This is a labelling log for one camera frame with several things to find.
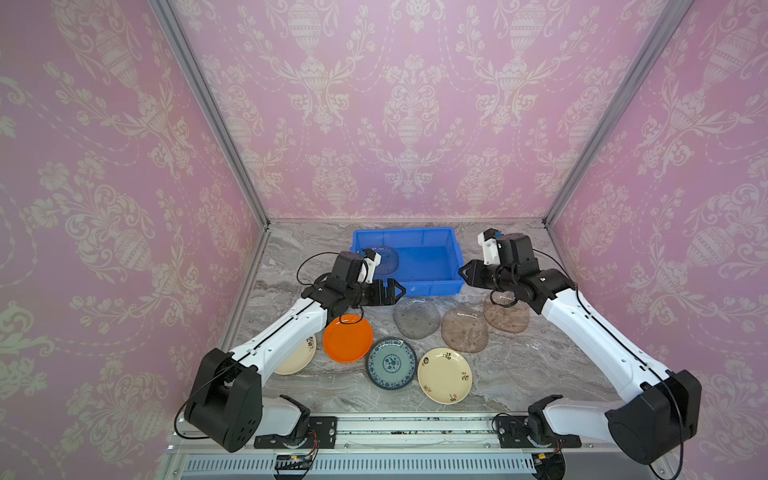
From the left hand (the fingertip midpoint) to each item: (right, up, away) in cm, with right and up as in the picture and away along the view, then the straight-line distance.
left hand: (395, 294), depth 81 cm
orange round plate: (-14, -15, +7) cm, 22 cm away
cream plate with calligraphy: (+14, -23, +3) cm, 27 cm away
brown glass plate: (+22, -13, +11) cm, 28 cm away
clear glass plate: (-2, +7, +27) cm, 28 cm away
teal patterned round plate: (-1, -21, +5) cm, 21 cm away
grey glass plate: (+7, -10, +14) cm, 18 cm away
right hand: (+18, +7, -1) cm, 19 cm away
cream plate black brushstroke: (-28, -20, +7) cm, 35 cm away
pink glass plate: (+36, -10, +13) cm, 40 cm away
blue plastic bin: (+13, +9, +25) cm, 29 cm away
